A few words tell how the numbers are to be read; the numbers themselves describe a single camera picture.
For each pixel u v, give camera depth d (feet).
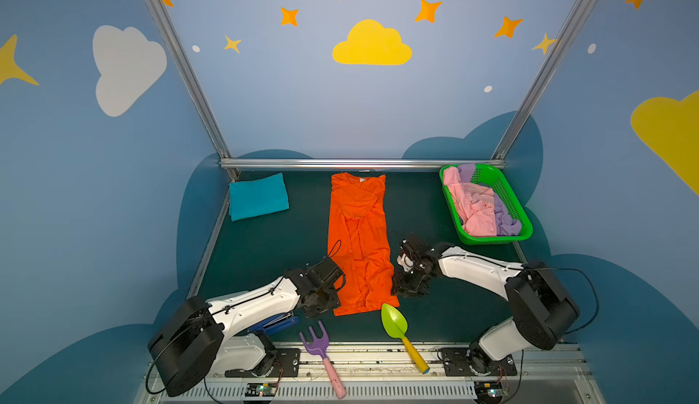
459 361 2.46
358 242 3.25
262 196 3.55
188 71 2.83
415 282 2.46
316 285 2.13
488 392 2.32
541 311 1.47
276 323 2.57
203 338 1.33
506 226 3.16
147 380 1.21
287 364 2.45
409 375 2.42
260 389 2.32
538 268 1.55
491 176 3.74
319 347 2.48
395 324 2.67
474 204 3.31
